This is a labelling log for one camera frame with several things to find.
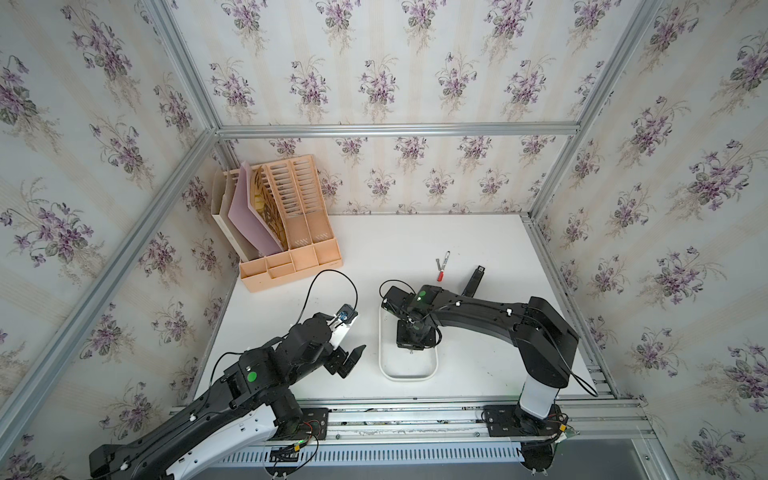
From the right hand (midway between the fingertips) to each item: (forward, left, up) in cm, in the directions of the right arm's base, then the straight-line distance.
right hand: (408, 349), depth 82 cm
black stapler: (+23, -23, -1) cm, 33 cm away
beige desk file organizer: (+52, +43, +11) cm, 68 cm away
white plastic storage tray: (-4, +1, 0) cm, 4 cm away
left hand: (-3, +13, +15) cm, 20 cm away
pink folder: (+29, +48, +24) cm, 60 cm away
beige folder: (+36, +55, +27) cm, 71 cm away
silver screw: (+31, -12, -3) cm, 33 cm away
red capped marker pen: (+27, -12, -3) cm, 30 cm away
